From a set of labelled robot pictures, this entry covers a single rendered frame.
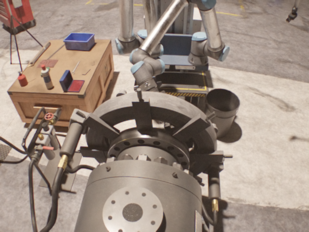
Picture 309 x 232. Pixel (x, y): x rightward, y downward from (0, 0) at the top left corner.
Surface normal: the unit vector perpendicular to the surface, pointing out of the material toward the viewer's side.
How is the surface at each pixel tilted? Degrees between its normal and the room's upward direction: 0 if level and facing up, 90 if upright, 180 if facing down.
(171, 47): 90
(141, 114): 90
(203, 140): 90
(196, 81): 0
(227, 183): 0
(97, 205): 31
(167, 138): 26
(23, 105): 90
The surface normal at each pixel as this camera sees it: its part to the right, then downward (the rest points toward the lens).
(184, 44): -0.05, 0.71
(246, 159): 0.00, -0.70
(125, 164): -0.24, -0.70
